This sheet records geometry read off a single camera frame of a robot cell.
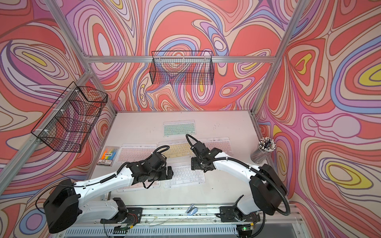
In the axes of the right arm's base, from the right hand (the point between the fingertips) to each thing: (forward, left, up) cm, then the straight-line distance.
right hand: (199, 169), depth 84 cm
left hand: (-4, +17, +1) cm, 17 cm away
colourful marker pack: (+12, +58, -2) cm, 59 cm away
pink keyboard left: (+15, +43, -3) cm, 45 cm away
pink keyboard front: (-11, +22, +11) cm, 27 cm away
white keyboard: (-2, +10, -4) cm, 11 cm away
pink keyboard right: (+20, -17, -5) cm, 27 cm away
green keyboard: (+34, +13, -3) cm, 37 cm away
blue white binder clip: (-20, +5, -3) cm, 21 cm away
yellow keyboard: (+15, +14, -3) cm, 20 cm away
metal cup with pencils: (+8, -38, +9) cm, 40 cm away
